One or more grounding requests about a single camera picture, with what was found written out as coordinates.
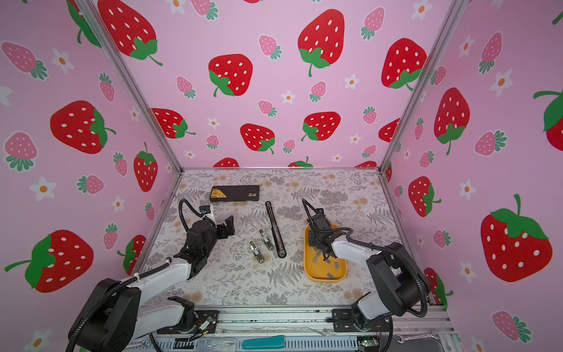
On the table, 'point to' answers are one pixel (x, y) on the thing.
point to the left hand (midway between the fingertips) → (222, 217)
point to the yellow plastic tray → (317, 268)
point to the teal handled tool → (274, 342)
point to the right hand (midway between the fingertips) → (316, 232)
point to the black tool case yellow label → (234, 193)
